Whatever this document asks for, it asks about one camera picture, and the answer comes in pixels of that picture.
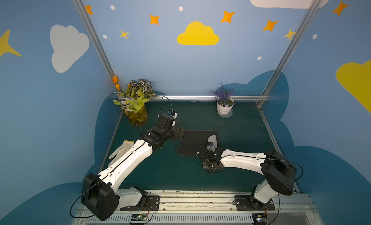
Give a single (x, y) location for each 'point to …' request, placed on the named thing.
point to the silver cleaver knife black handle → (212, 138)
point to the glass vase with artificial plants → (132, 98)
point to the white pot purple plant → (224, 102)
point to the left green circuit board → (139, 217)
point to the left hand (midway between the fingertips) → (177, 126)
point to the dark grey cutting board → (193, 139)
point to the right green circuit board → (260, 218)
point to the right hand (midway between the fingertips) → (208, 161)
